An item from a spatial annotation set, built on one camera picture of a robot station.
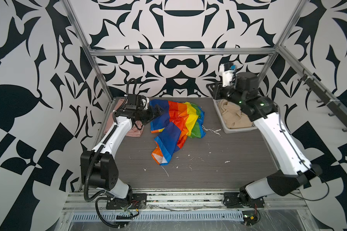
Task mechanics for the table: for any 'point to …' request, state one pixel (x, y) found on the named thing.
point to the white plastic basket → (231, 131)
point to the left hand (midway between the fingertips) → (160, 111)
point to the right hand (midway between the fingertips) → (208, 84)
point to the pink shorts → (137, 128)
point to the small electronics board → (249, 217)
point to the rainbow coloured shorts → (183, 120)
